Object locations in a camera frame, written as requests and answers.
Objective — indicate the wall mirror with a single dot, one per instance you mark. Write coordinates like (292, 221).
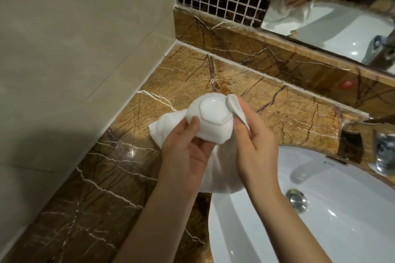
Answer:
(339, 25)

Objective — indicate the person's left hand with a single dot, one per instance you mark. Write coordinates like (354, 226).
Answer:
(185, 161)

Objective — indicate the person's right hand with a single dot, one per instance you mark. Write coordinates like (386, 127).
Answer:
(259, 155)

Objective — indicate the person's right forearm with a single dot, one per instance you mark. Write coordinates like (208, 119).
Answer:
(287, 232)

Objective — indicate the person's left forearm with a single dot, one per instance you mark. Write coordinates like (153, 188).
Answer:
(154, 229)

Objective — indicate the white soap dish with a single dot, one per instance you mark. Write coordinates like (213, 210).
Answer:
(213, 111)

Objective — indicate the white sink basin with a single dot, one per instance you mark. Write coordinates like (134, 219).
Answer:
(339, 225)

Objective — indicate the white towel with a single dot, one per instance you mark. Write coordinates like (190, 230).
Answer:
(222, 167)

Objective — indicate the red dot sticker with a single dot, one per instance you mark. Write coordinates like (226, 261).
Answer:
(346, 84)

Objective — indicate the brown marble vanity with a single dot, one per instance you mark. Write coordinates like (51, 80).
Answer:
(277, 108)

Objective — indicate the chrome faucet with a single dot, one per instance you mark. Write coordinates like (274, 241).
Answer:
(385, 152)

